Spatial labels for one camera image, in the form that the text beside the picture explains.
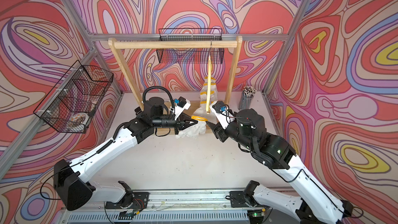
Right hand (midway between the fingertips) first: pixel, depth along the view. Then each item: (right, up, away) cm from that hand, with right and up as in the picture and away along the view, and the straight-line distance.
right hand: (213, 120), depth 60 cm
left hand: (-6, -2, +6) cm, 9 cm away
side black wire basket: (-70, +6, +16) cm, 72 cm away
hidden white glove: (-5, +2, +17) cm, 18 cm away
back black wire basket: (-12, +39, +42) cm, 59 cm away
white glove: (-9, -6, +12) cm, 16 cm away
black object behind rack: (-48, +3, +45) cm, 66 cm away
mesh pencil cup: (+25, +14, +36) cm, 46 cm away
